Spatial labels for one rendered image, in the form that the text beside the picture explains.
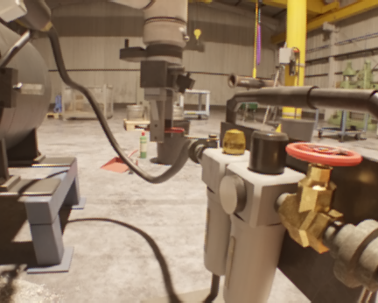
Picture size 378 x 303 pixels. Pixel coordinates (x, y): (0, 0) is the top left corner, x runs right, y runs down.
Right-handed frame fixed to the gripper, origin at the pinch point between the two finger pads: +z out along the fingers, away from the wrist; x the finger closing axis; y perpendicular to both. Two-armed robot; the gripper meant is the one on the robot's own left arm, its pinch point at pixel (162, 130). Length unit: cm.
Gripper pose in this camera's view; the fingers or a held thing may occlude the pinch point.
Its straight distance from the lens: 49.1
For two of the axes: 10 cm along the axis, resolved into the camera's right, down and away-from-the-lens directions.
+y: 9.8, 0.8, -2.0
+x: 2.2, -2.0, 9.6
